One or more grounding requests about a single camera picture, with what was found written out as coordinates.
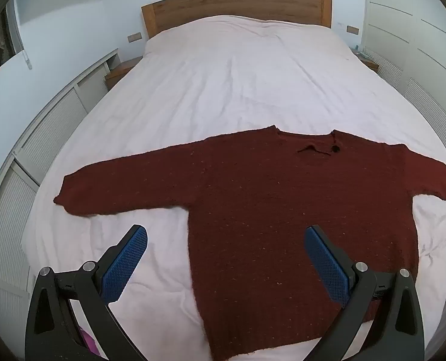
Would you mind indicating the brown wall switch plate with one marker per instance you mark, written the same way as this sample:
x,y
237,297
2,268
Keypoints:
x,y
134,37
352,29

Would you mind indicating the pink cloth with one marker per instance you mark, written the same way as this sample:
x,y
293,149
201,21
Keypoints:
x,y
89,346

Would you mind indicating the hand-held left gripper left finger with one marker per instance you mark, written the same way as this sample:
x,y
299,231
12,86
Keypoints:
x,y
127,261

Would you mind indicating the white wardrobe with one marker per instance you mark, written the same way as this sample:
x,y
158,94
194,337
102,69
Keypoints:
x,y
415,26

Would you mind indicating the window frame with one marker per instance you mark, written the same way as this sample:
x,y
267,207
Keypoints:
x,y
10,26

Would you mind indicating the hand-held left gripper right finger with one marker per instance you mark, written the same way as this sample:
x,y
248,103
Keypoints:
x,y
328,263

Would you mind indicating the wooden nightstand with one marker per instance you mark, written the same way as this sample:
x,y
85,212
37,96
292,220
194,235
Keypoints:
x,y
119,72
368,60

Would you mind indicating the bed with white duvet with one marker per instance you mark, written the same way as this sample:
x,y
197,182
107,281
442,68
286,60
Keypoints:
x,y
223,75

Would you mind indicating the white louvred cabinet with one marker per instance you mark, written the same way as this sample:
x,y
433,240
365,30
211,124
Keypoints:
x,y
50,128

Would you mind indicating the wooden headboard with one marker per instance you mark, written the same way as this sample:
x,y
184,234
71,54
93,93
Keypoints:
x,y
178,11

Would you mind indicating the dark red knitted sweater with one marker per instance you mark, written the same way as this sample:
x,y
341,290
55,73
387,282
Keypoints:
x,y
268,195

